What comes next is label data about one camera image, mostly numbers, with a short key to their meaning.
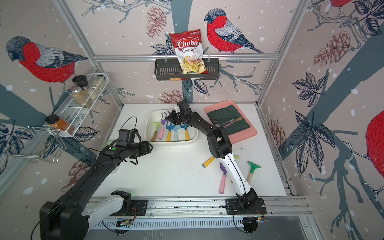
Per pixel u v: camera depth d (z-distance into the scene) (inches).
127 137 24.9
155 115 42.4
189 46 32.2
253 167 33.0
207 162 34.7
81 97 28.2
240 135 39.9
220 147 25.4
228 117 43.4
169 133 40.1
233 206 28.8
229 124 42.1
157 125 42.1
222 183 31.8
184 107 33.5
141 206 28.8
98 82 33.8
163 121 39.2
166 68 37.4
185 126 41.3
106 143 38.6
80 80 29.1
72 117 29.1
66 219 14.9
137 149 27.5
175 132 40.1
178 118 35.5
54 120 23.2
